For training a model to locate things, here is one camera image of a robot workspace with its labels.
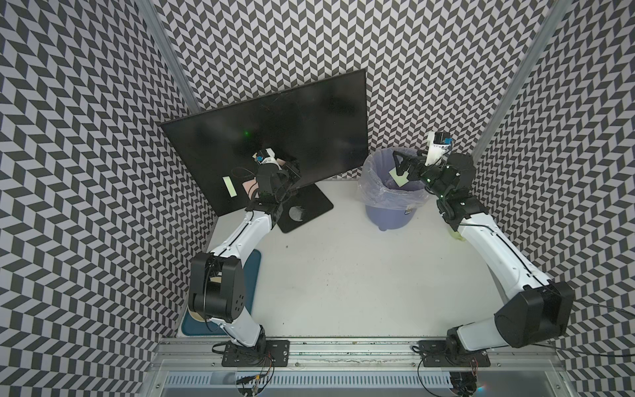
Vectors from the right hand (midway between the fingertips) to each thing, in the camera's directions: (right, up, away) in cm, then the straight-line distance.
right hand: (405, 155), depth 74 cm
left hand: (-33, 0, +9) cm, 35 cm away
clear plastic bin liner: (-7, -10, +7) cm, 14 cm away
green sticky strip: (-56, -9, +5) cm, 57 cm away
